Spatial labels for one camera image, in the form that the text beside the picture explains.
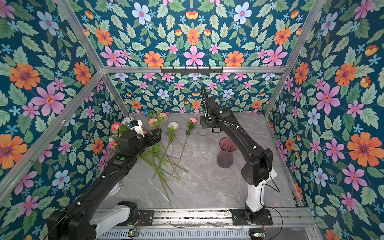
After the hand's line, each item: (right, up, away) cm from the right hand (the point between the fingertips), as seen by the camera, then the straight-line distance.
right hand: (209, 119), depth 84 cm
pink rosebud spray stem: (-35, +3, +28) cm, 45 cm away
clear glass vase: (-4, -15, +11) cm, 19 cm away
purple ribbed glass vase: (+10, -15, 0) cm, 18 cm away
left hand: (-28, -6, -6) cm, 30 cm away
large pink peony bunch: (-32, -29, +8) cm, 44 cm away
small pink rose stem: (-12, 0, +27) cm, 29 cm away
